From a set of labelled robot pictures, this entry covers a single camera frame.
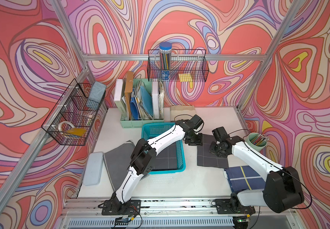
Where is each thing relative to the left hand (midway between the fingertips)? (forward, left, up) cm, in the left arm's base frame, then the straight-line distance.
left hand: (203, 144), depth 85 cm
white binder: (+29, +30, +10) cm, 43 cm away
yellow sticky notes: (+37, +10, +23) cm, 44 cm away
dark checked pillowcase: (-3, -3, -11) cm, 12 cm away
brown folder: (+25, +45, +22) cm, 56 cm away
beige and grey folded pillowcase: (+37, +9, -10) cm, 39 cm away
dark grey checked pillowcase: (-5, +22, -9) cm, 24 cm away
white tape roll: (+1, +74, +19) cm, 76 cm away
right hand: (-4, -7, -5) cm, 10 cm away
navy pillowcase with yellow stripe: (-16, -23, -12) cm, 30 cm away
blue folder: (+30, +35, +9) cm, 47 cm away
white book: (+27, +53, +19) cm, 62 cm away
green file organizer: (+27, +43, -3) cm, 51 cm away
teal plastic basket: (+15, +33, -6) cm, 37 cm away
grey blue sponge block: (+20, +63, +23) cm, 69 cm away
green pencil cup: (-3, -31, +3) cm, 31 cm away
